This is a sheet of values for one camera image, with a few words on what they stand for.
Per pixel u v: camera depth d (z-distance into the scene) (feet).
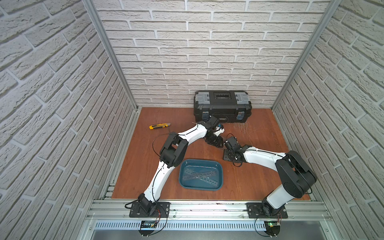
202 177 2.76
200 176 2.78
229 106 3.21
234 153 2.28
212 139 2.84
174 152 1.93
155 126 3.50
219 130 2.90
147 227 2.34
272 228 2.28
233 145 2.39
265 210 2.11
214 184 2.68
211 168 2.87
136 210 2.37
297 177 1.48
